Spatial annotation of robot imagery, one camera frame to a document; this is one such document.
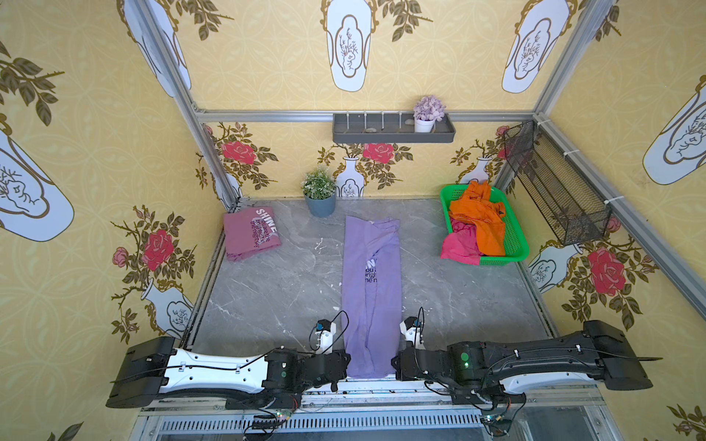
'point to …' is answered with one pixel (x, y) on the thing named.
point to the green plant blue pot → (320, 191)
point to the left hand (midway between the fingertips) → (356, 363)
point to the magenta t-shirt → (461, 244)
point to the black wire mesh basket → (575, 214)
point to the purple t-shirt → (370, 295)
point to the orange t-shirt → (478, 209)
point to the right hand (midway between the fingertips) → (391, 375)
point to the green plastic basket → (516, 246)
